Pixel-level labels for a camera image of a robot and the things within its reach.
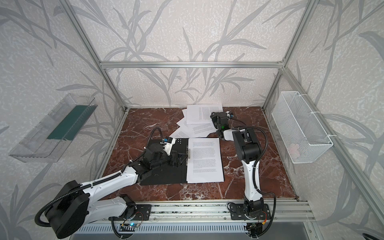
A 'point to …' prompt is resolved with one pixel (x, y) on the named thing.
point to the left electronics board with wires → (135, 221)
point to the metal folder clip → (189, 153)
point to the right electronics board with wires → (254, 226)
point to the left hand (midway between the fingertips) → (184, 151)
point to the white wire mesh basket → (303, 136)
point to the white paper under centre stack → (188, 131)
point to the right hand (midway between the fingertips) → (212, 109)
